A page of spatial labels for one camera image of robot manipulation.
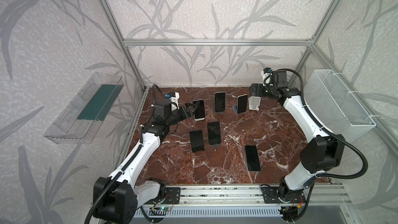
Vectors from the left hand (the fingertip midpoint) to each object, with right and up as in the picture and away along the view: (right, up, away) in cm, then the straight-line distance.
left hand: (195, 103), depth 77 cm
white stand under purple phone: (+1, -11, +25) cm, 27 cm away
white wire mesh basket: (+61, +2, -10) cm, 61 cm away
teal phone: (+14, 0, +22) cm, 26 cm away
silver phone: (+28, -1, +22) cm, 36 cm away
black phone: (+31, -30, +7) cm, 44 cm away
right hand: (+34, +11, +9) cm, 37 cm away
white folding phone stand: (+38, 0, +27) cm, 46 cm away
